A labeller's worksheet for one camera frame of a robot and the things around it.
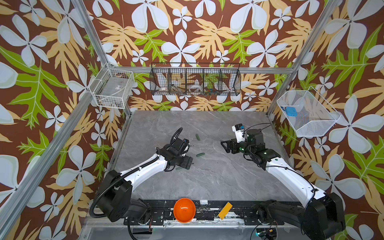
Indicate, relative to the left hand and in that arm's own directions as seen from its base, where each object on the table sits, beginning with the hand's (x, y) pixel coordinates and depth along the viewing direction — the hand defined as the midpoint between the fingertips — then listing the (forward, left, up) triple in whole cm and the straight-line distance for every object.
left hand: (184, 158), depth 86 cm
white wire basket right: (+17, -69, +20) cm, 74 cm away
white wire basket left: (+32, +43, +25) cm, 59 cm away
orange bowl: (-26, 0, -8) cm, 27 cm away
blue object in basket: (+21, -62, +18) cm, 68 cm away
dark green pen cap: (+21, -9, -9) cm, 25 cm away
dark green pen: (-9, +3, +6) cm, 11 cm away
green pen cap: (+7, -10, -9) cm, 15 cm away
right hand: (+5, -23, +11) cm, 26 cm away
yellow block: (-26, -22, -8) cm, 35 cm away
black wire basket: (+47, -6, +22) cm, 52 cm away
